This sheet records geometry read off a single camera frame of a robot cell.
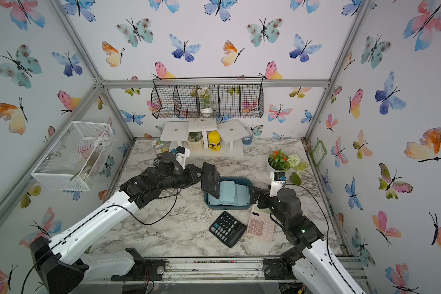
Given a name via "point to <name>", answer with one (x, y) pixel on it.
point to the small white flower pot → (205, 95)
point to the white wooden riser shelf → (226, 136)
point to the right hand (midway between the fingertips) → (261, 184)
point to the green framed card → (318, 152)
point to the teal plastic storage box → (241, 181)
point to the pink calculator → (261, 225)
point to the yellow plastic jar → (214, 141)
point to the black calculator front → (228, 229)
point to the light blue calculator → (231, 193)
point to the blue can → (247, 140)
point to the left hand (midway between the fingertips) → (209, 172)
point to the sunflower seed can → (157, 146)
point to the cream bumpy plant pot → (195, 141)
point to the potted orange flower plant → (278, 160)
